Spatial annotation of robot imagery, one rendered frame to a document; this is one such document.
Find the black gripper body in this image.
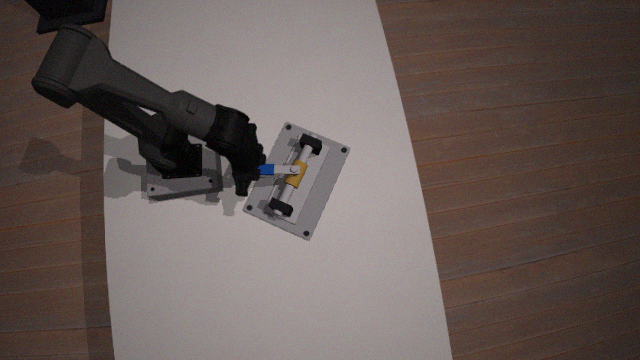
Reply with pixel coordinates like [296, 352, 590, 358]
[231, 123, 266, 197]

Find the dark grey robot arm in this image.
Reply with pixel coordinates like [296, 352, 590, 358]
[31, 24, 256, 179]

